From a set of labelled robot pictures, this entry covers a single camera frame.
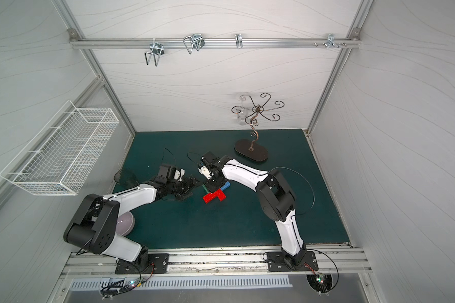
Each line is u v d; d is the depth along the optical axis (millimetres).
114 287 715
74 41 765
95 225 443
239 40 790
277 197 513
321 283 720
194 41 767
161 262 733
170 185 783
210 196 884
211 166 723
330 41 764
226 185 928
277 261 749
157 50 784
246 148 1111
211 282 702
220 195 886
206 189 903
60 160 686
